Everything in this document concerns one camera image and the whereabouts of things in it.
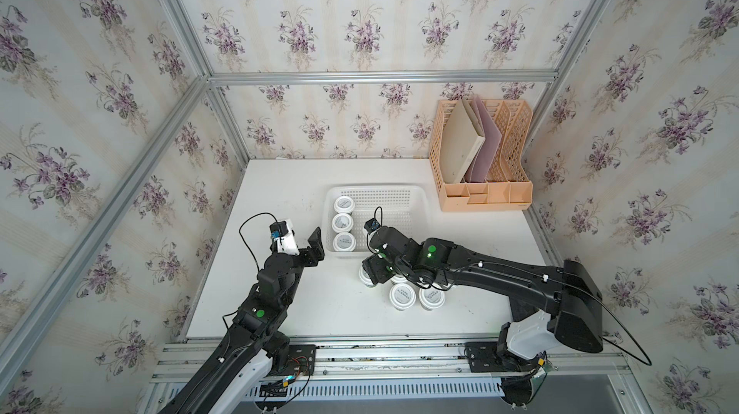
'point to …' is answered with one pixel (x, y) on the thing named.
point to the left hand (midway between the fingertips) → (311, 232)
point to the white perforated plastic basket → (405, 207)
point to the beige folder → (462, 138)
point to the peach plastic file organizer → (508, 185)
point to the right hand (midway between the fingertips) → (375, 261)
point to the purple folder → (479, 167)
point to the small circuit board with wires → (276, 388)
